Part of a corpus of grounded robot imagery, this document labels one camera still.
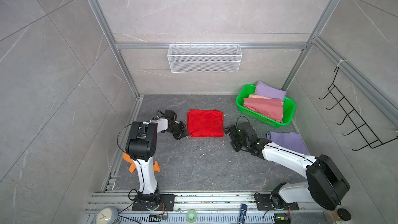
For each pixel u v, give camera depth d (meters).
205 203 0.75
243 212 0.69
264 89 1.07
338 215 0.63
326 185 0.42
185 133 0.91
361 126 0.62
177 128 0.90
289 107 1.02
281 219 0.70
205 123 1.01
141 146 0.53
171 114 0.86
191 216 0.70
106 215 0.67
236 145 0.80
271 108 1.01
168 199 0.74
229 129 0.78
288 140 0.93
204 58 1.01
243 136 0.67
